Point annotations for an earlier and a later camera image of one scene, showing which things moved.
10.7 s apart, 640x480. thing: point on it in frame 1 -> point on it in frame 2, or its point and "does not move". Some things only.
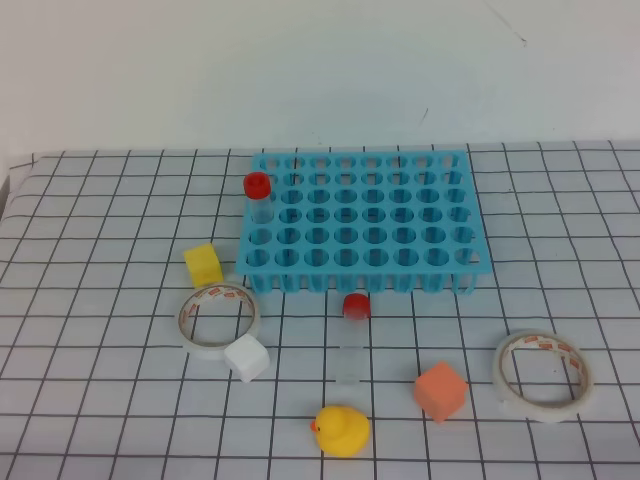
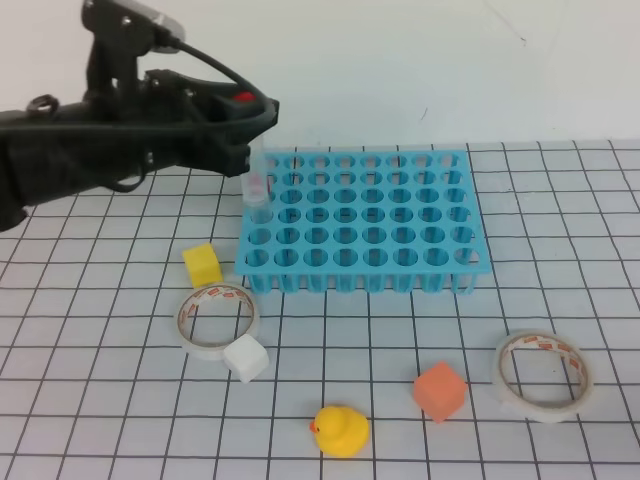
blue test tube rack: (395, 222) does not move
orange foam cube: (440, 391) does not move
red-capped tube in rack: (257, 189) does not move
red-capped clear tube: (351, 352) -> (254, 184)
